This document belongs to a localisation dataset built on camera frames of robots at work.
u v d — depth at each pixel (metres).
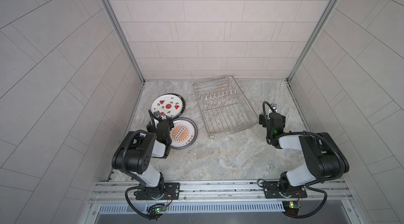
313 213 0.64
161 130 0.68
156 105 0.99
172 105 0.99
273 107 0.79
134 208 0.64
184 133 0.87
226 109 0.99
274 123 0.70
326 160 0.44
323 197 0.64
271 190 0.71
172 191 0.71
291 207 0.68
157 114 0.77
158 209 0.65
